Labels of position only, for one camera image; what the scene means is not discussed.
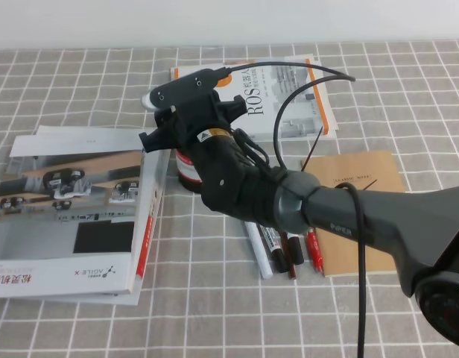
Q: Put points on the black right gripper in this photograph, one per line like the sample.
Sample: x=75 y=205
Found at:
x=180 y=126

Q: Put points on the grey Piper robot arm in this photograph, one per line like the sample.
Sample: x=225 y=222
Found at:
x=420 y=231

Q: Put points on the black mesh pen holder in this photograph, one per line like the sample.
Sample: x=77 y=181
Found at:
x=187 y=173

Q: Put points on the white marker pen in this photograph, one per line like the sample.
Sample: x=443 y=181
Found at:
x=259 y=250

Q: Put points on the red gel pen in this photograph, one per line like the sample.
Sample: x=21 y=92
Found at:
x=314 y=250

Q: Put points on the white papers under brochure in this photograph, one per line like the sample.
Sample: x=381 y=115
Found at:
x=107 y=190

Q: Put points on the white ROS book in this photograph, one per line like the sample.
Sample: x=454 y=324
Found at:
x=300 y=97

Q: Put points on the white papers under ROS book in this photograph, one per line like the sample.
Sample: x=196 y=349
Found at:
x=328 y=100

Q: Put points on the white AgileX brochure book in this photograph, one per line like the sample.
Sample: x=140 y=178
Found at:
x=20 y=197

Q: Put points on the grey labelled black-capped marker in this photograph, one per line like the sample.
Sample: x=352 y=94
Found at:
x=272 y=239

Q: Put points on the dark red pencil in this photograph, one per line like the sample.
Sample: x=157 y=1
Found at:
x=287 y=252

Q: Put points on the white marker with black cap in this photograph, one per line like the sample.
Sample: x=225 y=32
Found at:
x=295 y=249

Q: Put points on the brown kraft notebook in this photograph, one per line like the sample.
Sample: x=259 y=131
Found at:
x=373 y=171

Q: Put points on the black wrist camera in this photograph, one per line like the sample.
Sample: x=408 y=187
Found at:
x=184 y=89

